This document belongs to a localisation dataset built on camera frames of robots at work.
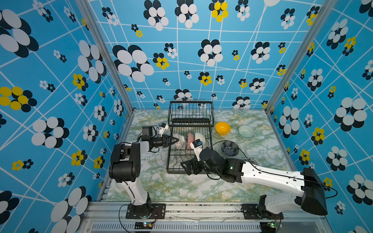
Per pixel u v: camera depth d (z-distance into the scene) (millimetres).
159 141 826
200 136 917
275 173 455
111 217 738
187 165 652
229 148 956
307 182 412
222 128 1052
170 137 884
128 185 525
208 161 526
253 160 865
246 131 1033
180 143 869
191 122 1284
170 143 861
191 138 905
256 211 724
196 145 629
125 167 489
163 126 864
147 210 680
